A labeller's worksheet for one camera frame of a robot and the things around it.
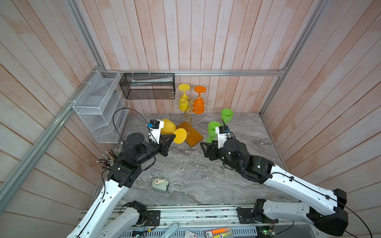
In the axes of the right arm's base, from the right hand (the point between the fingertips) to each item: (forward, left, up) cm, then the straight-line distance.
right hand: (204, 142), depth 68 cm
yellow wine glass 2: (+30, +11, +1) cm, 32 cm away
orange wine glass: (+31, +2, -6) cm, 32 cm away
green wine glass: (+33, -18, -15) cm, 41 cm away
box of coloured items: (-32, -10, -29) cm, 45 cm away
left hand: (-1, +14, +4) cm, 15 cm away
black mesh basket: (+49, +37, -2) cm, 61 cm away
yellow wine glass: (+6, +17, +3) cm, 18 cm away
